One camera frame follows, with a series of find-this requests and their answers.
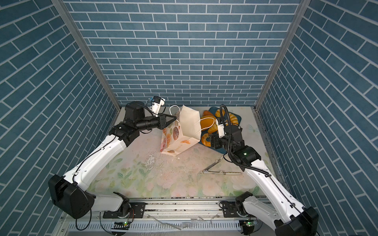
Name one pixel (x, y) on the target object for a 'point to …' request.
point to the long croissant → (213, 129)
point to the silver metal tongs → (204, 171)
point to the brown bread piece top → (206, 112)
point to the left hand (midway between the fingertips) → (176, 118)
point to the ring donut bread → (204, 142)
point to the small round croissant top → (218, 113)
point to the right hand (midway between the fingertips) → (214, 131)
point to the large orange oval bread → (207, 121)
